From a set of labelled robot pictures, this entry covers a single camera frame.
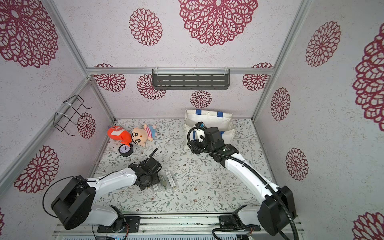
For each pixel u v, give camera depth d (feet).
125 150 3.26
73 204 1.38
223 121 3.15
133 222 2.45
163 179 2.87
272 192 1.35
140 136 3.26
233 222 2.16
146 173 2.16
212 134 1.91
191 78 3.11
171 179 2.87
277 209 1.29
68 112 2.56
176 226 2.41
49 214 1.43
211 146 1.92
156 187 2.78
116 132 3.34
